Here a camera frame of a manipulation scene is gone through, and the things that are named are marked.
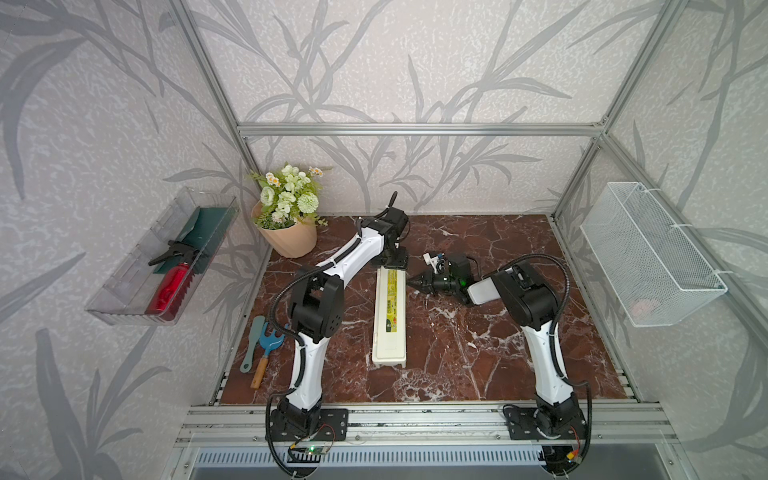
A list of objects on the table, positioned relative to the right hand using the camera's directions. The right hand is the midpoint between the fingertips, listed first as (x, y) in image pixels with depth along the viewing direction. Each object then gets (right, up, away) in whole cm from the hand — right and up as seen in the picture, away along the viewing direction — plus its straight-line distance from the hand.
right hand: (406, 282), depth 97 cm
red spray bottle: (-47, +3, -39) cm, 61 cm away
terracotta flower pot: (-38, +14, +2) cm, 41 cm away
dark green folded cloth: (-50, +15, -26) cm, 58 cm away
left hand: (-3, +6, -2) cm, 7 cm away
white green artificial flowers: (-35, +27, -11) cm, 45 cm away
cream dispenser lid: (-5, -8, -15) cm, 17 cm away
